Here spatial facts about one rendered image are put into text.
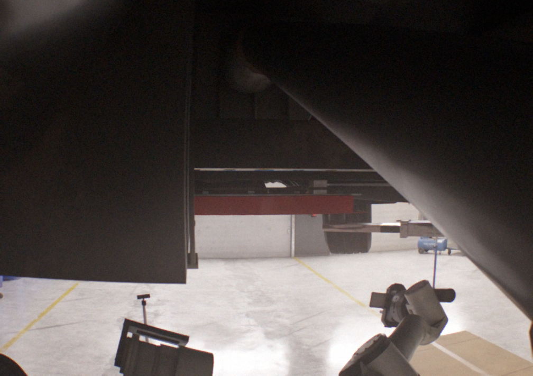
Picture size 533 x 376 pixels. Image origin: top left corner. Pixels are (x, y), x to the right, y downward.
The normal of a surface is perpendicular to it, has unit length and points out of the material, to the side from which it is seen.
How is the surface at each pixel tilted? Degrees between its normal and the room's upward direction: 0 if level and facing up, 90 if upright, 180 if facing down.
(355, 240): 137
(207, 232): 90
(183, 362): 47
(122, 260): 90
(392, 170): 115
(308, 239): 90
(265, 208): 92
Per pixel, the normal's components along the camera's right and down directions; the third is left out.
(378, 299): -0.36, -0.32
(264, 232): 0.17, -0.02
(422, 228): -0.45, -0.02
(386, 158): -0.90, 0.43
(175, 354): 0.26, -0.23
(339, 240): -0.19, 0.69
